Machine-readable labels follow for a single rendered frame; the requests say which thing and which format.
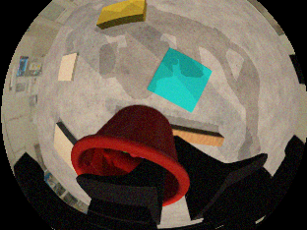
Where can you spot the dark red cup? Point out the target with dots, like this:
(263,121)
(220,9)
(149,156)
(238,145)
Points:
(139,130)

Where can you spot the tan flat box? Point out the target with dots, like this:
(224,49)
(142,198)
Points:
(64,142)

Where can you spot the yellow rectangular block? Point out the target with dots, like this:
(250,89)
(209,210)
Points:
(122,13)

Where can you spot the beige flat rectangular slab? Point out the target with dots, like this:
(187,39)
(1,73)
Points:
(68,66)

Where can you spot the brown wooden bar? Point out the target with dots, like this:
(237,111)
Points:
(191,135)

